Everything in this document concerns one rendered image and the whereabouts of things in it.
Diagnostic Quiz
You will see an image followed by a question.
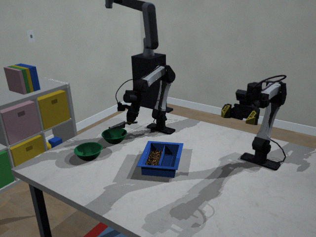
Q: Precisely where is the green bowl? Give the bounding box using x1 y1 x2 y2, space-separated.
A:
74 142 103 161
102 128 127 144

